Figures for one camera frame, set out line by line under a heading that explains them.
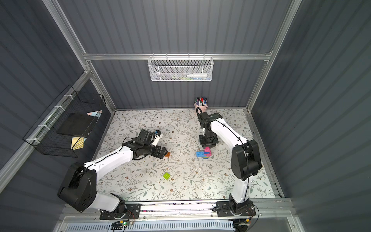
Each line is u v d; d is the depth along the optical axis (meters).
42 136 0.62
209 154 0.89
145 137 0.70
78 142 0.61
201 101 1.08
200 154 0.89
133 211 0.72
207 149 0.84
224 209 0.73
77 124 0.74
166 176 0.84
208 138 0.77
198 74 0.89
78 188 0.43
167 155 0.92
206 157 0.93
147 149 0.74
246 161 0.52
